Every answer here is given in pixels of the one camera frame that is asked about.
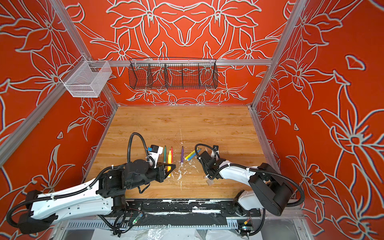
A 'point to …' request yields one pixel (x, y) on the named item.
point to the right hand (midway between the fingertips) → (210, 163)
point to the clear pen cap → (209, 182)
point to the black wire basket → (173, 73)
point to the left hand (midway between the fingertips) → (175, 166)
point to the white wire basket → (86, 78)
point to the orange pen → (169, 162)
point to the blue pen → (193, 155)
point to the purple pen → (182, 151)
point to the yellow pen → (190, 154)
